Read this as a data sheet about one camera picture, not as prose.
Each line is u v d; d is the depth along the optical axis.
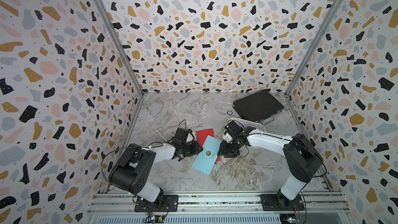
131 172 0.45
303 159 0.47
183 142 0.78
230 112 1.10
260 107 1.11
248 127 0.70
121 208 0.73
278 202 0.66
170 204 0.73
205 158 0.88
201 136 0.98
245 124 0.96
